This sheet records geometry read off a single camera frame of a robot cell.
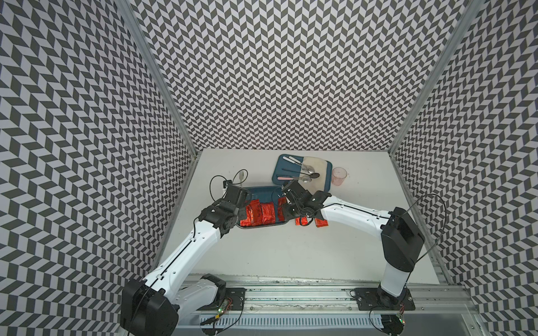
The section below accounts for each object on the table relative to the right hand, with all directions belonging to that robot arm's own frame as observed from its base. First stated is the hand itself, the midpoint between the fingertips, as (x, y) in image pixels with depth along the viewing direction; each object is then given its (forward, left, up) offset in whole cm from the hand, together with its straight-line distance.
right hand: (286, 213), depth 86 cm
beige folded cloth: (+33, -15, -7) cm, 37 cm away
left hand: (-1, +21, +6) cm, 21 cm away
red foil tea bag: (-1, +13, +2) cm, 13 cm away
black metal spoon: (+25, -14, -6) cm, 29 cm away
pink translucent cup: (+26, -28, -7) cm, 39 cm away
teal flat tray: (+35, -2, -12) cm, 37 cm away
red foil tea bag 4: (0, -15, -8) cm, 17 cm away
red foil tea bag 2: (0, +7, +1) cm, 7 cm away
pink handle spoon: (+24, -11, -9) cm, 28 cm away
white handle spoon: (+31, -11, -8) cm, 34 cm away
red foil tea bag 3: (+4, +2, -1) cm, 5 cm away
